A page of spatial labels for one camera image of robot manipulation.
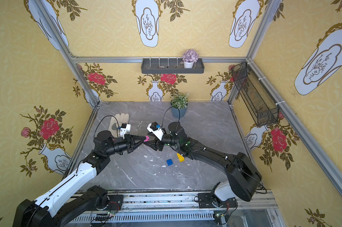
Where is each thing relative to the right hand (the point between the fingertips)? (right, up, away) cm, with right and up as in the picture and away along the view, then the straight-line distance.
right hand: (146, 140), depth 73 cm
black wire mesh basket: (+69, +18, +15) cm, 73 cm away
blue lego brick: (+12, -15, +12) cm, 23 cm away
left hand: (+1, 0, -2) cm, 2 cm away
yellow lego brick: (+19, -14, +15) cm, 27 cm away
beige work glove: (-30, +8, +33) cm, 45 cm away
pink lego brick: (+1, +1, -2) cm, 2 cm away
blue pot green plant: (+18, +21, +27) cm, 39 cm away
